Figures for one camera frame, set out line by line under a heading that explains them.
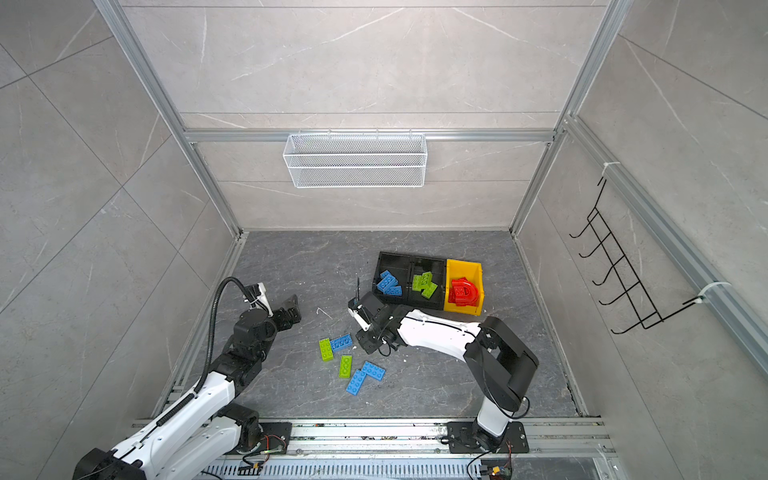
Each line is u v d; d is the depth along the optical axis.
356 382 0.82
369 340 0.76
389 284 0.98
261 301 0.69
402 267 1.08
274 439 0.73
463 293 0.95
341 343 0.90
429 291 1.01
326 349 0.88
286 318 0.74
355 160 1.00
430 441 0.75
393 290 1.00
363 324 0.76
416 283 1.01
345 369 0.84
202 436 0.56
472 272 1.04
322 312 0.97
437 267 1.11
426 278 1.02
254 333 0.61
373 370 0.84
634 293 0.65
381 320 0.66
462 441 0.73
